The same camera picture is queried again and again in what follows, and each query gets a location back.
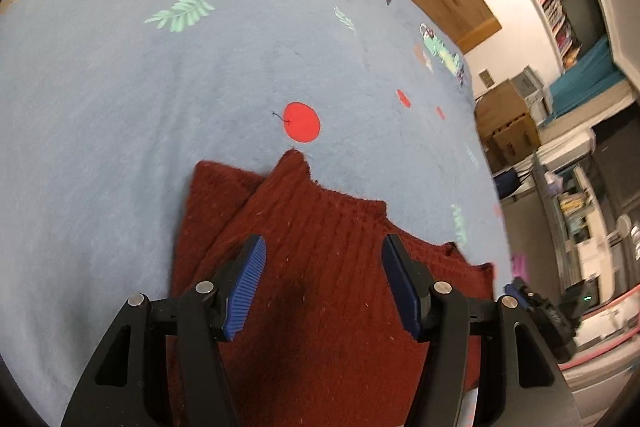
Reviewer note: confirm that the blue printed blanket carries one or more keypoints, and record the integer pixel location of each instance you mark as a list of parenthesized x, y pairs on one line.
[(150, 107)]

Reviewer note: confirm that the grey storage box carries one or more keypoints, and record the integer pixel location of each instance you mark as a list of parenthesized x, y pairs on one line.
[(527, 83)]

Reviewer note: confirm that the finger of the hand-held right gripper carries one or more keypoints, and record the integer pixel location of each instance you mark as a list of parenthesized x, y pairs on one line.
[(512, 291)]

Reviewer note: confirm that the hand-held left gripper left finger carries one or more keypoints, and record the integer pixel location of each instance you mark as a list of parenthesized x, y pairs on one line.
[(245, 287)]

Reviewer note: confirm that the teal curtain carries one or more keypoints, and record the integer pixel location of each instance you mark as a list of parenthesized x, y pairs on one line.
[(587, 77)]

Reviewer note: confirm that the glass desk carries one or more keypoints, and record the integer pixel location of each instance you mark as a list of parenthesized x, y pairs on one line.
[(560, 217)]

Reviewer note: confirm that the pink plastic stool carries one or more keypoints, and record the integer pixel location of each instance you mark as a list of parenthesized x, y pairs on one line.
[(518, 264)]

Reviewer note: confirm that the dark blue bag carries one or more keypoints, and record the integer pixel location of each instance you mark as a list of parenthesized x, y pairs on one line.
[(505, 184)]

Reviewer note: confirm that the wall socket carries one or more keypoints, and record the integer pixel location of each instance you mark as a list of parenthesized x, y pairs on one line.
[(486, 78)]

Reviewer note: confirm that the dark red knit sweater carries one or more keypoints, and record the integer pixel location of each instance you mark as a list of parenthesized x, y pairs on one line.
[(325, 257)]

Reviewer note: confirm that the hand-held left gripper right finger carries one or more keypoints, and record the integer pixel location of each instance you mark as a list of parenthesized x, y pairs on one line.
[(402, 287)]

